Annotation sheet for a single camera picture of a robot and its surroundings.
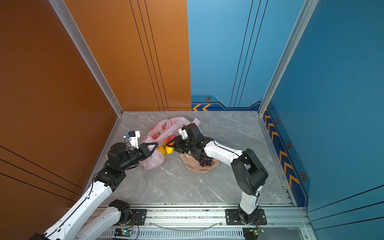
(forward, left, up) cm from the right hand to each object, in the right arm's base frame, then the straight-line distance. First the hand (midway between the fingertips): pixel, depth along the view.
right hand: (167, 147), depth 80 cm
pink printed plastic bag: (+17, +10, -7) cm, 20 cm away
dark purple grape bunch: (-2, -20, -13) cm, 24 cm away
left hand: (-3, +2, +8) cm, 9 cm away
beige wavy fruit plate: (-3, -14, -15) cm, 21 cm away
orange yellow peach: (+12, 0, -8) cm, 14 cm away
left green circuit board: (-36, +19, -18) cm, 45 cm away
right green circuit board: (-36, -44, -17) cm, 59 cm away
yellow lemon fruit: (-1, +1, 0) cm, 2 cm away
